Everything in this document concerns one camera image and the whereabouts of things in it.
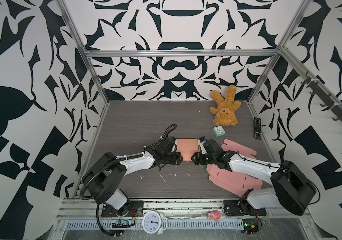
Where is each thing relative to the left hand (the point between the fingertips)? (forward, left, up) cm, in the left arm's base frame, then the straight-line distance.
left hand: (181, 156), depth 86 cm
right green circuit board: (-33, -30, -6) cm, 45 cm away
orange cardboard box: (+7, -4, -3) cm, 9 cm away
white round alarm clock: (-30, +15, -2) cm, 34 cm away
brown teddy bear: (+29, -32, +4) cm, 44 cm away
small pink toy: (-28, -13, -2) cm, 31 cm away
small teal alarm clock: (+19, -27, -3) cm, 33 cm away
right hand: (0, -8, -1) cm, 8 cm away
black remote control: (+20, -53, -3) cm, 57 cm away
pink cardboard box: (-14, -31, -6) cm, 34 cm away
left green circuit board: (-30, +29, -6) cm, 42 cm away
